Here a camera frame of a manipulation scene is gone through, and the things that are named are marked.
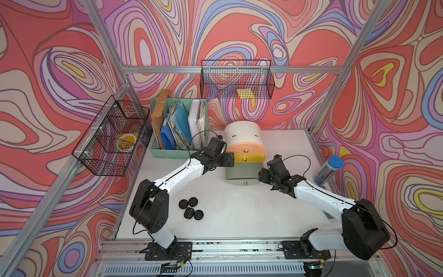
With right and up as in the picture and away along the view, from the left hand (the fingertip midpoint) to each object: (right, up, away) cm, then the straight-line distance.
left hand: (229, 158), depth 87 cm
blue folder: (-34, +11, +6) cm, 36 cm away
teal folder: (-26, +22, +5) cm, 34 cm away
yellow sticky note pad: (+9, +34, +4) cm, 36 cm away
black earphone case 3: (-15, -27, -5) cm, 31 cm away
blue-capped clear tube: (+49, -2, -7) cm, 50 cm away
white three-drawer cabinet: (+8, +10, 0) cm, 13 cm away
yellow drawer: (+11, 0, +1) cm, 11 cm away
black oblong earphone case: (-20, -26, -5) cm, 33 cm away
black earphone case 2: (-18, -22, -1) cm, 29 cm away
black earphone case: (-23, -23, -1) cm, 33 cm away
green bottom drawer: (+8, -8, +2) cm, 12 cm away
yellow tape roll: (-44, +8, -17) cm, 48 cm away
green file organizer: (-27, +4, +18) cm, 33 cm away
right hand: (+19, -11, +2) cm, 22 cm away
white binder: (-18, +20, +4) cm, 28 cm away
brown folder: (-34, +19, -6) cm, 40 cm away
